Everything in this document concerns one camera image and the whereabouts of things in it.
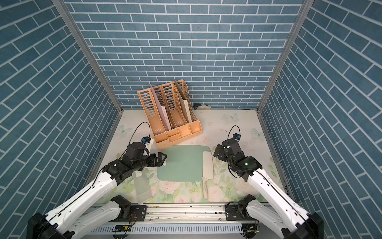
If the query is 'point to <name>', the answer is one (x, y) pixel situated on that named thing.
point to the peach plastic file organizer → (170, 101)
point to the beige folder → (185, 102)
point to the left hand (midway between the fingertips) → (164, 156)
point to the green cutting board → (184, 163)
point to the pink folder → (162, 111)
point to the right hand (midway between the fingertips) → (222, 151)
